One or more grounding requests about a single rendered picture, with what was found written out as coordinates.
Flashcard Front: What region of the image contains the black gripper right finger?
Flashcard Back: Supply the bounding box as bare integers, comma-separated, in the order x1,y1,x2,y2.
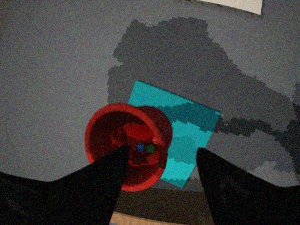
196,148,300,225

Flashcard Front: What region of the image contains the cream square tile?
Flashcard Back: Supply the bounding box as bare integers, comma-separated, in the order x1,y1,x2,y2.
178,0,263,18

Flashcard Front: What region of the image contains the brown wooden plank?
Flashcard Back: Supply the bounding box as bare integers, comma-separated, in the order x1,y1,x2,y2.
110,188,214,225

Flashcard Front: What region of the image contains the dark red cup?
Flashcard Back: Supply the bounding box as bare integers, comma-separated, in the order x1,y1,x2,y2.
84,103,173,192

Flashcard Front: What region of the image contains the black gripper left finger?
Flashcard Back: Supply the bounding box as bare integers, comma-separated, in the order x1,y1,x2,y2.
0,145,130,225

